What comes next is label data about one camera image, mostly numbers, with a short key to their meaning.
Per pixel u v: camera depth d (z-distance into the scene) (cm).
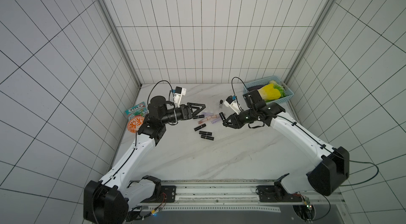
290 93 104
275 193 67
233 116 66
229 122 73
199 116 100
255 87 113
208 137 91
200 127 95
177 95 65
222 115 74
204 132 92
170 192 72
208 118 99
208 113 101
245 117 65
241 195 74
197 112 66
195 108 69
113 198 37
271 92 104
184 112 61
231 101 68
